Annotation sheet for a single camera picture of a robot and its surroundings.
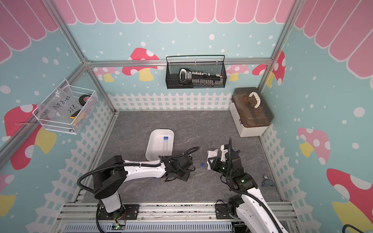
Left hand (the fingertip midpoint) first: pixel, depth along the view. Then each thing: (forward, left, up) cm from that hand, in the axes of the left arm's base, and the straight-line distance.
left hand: (186, 176), depth 86 cm
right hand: (+5, -12, +14) cm, 19 cm away
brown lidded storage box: (+41, -46, +12) cm, 63 cm away
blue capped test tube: (+21, +16, 0) cm, 27 cm away
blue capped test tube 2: (+22, +14, 0) cm, 26 cm away
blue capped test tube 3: (+8, -10, 0) cm, 13 cm away
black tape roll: (+30, +57, +33) cm, 73 cm away
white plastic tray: (+23, +19, 0) cm, 30 cm away
